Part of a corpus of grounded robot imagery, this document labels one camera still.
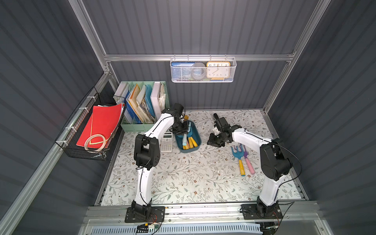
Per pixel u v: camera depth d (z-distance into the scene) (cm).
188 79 89
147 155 57
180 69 83
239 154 93
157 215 74
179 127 83
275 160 50
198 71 91
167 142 99
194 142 99
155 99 94
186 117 116
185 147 94
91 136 69
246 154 94
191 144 96
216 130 81
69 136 61
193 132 105
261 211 66
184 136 91
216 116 111
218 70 88
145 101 96
